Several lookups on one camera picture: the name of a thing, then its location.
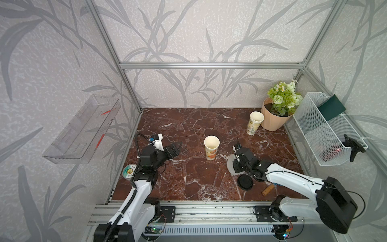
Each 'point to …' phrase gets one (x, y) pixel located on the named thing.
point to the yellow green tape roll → (128, 171)
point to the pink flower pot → (269, 121)
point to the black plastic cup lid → (245, 182)
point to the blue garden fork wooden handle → (268, 189)
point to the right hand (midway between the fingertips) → (234, 161)
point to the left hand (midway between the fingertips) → (177, 144)
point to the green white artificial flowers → (285, 100)
